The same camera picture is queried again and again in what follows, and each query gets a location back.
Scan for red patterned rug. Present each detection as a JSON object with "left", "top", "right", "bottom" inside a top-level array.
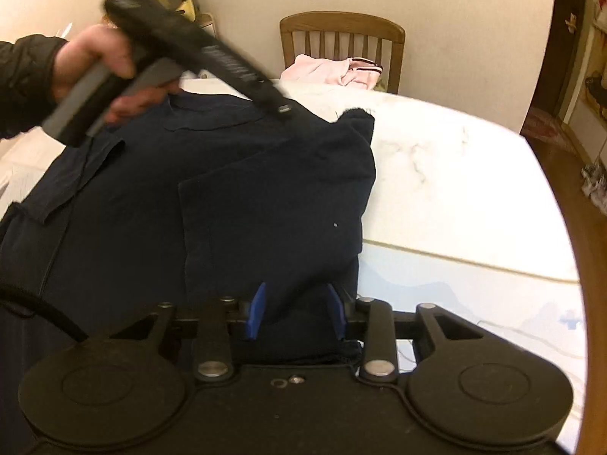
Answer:
[{"left": 522, "top": 107, "right": 572, "bottom": 145}]

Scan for person's left forearm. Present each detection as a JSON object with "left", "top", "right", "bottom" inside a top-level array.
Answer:
[{"left": 0, "top": 35, "right": 68, "bottom": 142}]

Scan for wooden chair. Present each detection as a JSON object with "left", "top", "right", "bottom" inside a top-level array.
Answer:
[{"left": 279, "top": 11, "right": 407, "bottom": 96}]

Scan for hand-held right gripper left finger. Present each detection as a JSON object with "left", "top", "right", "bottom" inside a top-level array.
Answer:
[{"left": 110, "top": 282, "right": 267, "bottom": 382}]

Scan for white wardrobe cabinets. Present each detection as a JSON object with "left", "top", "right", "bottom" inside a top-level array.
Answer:
[{"left": 566, "top": 95, "right": 607, "bottom": 164}]

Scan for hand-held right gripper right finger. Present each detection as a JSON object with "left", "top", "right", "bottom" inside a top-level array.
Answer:
[{"left": 325, "top": 283, "right": 480, "bottom": 384}]

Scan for person's left hand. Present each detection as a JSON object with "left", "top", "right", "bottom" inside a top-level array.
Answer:
[{"left": 51, "top": 24, "right": 183, "bottom": 125}]

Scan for pink garment with striped trim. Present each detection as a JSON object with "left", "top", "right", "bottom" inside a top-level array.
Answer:
[{"left": 280, "top": 53, "right": 384, "bottom": 92}]

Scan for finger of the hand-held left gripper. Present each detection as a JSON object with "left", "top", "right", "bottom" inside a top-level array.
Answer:
[{"left": 256, "top": 78, "right": 296, "bottom": 119}]

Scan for row of shoes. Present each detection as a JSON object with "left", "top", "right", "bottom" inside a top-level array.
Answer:
[{"left": 581, "top": 163, "right": 607, "bottom": 216}]

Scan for dark wooden door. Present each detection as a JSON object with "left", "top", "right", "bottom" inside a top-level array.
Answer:
[{"left": 519, "top": 0, "right": 591, "bottom": 139}]

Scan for navy polo shirt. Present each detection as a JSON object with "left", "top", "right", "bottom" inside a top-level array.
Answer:
[{"left": 0, "top": 91, "right": 377, "bottom": 441}]

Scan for black cable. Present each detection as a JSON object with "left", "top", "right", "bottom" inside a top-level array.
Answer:
[{"left": 0, "top": 283, "right": 90, "bottom": 343}]

